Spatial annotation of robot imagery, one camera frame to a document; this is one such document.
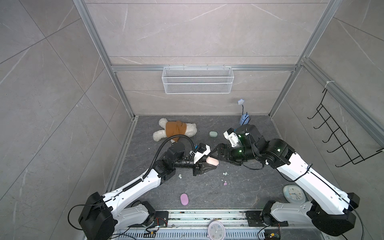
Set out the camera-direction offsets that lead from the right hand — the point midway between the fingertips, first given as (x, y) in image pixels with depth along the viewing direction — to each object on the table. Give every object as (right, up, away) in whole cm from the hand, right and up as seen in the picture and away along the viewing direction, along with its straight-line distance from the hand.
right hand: (215, 156), depth 64 cm
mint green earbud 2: (+10, -15, +25) cm, 31 cm away
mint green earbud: (-18, -17, +24) cm, 34 cm away
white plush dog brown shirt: (-25, +12, +36) cm, 46 cm away
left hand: (0, -2, +3) cm, 3 cm away
